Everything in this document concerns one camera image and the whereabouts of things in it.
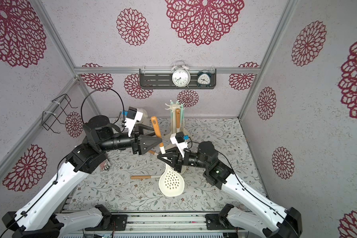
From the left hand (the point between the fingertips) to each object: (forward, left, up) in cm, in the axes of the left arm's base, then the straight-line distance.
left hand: (158, 137), depth 54 cm
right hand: (-3, 0, -7) cm, 8 cm away
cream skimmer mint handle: (+20, -9, -8) cm, 23 cm away
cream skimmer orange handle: (-11, -5, -18) cm, 21 cm away
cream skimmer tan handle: (+1, +13, -42) cm, 44 cm away
